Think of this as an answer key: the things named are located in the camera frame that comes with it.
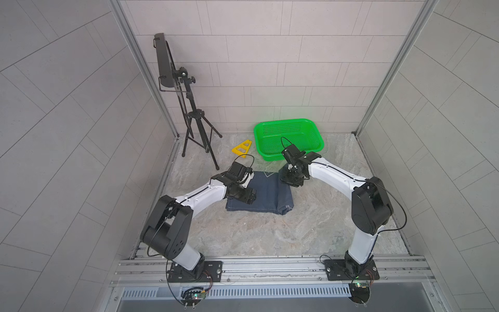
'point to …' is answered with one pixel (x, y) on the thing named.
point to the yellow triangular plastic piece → (242, 149)
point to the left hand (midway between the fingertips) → (251, 193)
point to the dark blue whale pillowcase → (272, 195)
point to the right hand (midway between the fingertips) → (281, 181)
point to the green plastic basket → (271, 136)
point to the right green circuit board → (360, 293)
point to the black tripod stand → (199, 129)
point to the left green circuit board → (192, 296)
